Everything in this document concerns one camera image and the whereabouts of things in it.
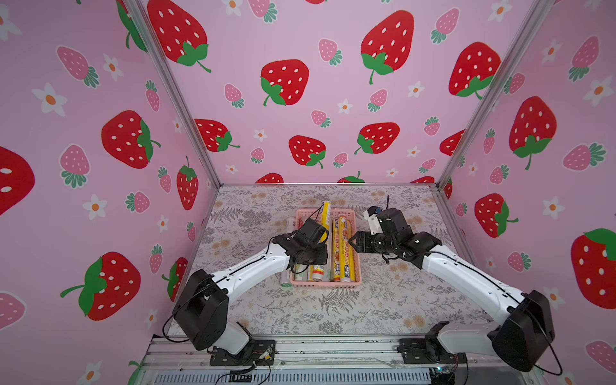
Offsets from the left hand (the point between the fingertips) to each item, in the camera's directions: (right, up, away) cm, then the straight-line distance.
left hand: (327, 254), depth 84 cm
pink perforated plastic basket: (+2, -11, +2) cm, 12 cm away
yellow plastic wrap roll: (-4, -4, -6) cm, 8 cm away
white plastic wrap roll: (-15, -9, +3) cm, 17 cm away
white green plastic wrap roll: (-8, -8, +3) cm, 12 cm away
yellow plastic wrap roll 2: (+4, 0, +10) cm, 11 cm away
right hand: (+12, +7, -3) cm, 14 cm away
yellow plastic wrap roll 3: (+8, -1, +5) cm, 9 cm away
